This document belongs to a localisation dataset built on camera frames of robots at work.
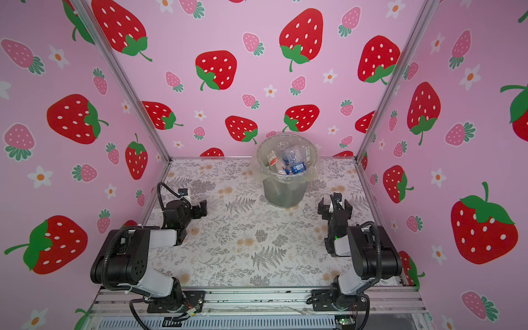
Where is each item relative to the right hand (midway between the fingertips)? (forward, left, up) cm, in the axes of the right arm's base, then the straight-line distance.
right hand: (336, 199), depth 90 cm
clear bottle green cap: (+12, +15, +15) cm, 25 cm away
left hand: (-6, +64, -2) cm, 65 cm away
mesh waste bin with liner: (-1, +23, +6) cm, 24 cm away
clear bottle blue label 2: (+4, +18, +14) cm, 23 cm away
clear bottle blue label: (+13, +20, +13) cm, 28 cm away
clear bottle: (+9, +29, +13) cm, 33 cm away
